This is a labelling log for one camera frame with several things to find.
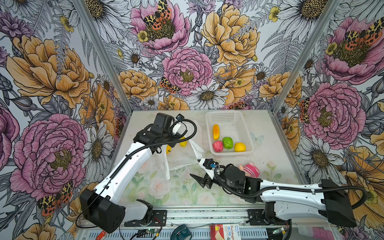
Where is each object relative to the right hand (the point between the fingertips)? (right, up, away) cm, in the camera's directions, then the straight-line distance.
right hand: (196, 170), depth 69 cm
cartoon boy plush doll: (+30, -4, +15) cm, 33 cm away
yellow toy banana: (-9, +8, +30) cm, 32 cm away
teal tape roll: (-6, -24, -6) cm, 25 cm away
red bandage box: (+13, -27, -1) cm, 30 cm away
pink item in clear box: (+56, -28, 0) cm, 63 cm away
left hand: (-12, +14, +9) cm, 21 cm away
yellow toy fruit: (+27, +7, +25) cm, 38 cm away
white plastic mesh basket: (+23, +15, +42) cm, 50 cm away
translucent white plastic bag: (-9, +2, +30) cm, 31 cm away
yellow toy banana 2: (-17, +6, +26) cm, 32 cm away
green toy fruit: (+20, +9, +27) cm, 35 cm away
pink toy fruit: (+13, +8, +25) cm, 30 cm away
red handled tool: (-44, -30, +1) cm, 53 cm away
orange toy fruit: (+14, +16, +36) cm, 41 cm away
